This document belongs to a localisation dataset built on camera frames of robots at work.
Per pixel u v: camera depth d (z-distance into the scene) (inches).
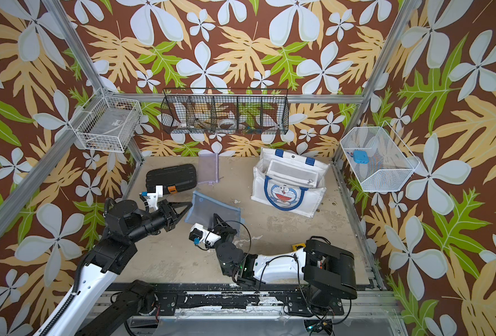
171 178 41.9
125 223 19.4
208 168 45.3
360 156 33.7
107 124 33.6
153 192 25.1
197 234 23.7
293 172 36.0
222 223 27.7
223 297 30.1
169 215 22.6
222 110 38.2
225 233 25.2
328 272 16.9
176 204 25.1
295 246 33.9
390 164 30.7
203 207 28.3
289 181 34.2
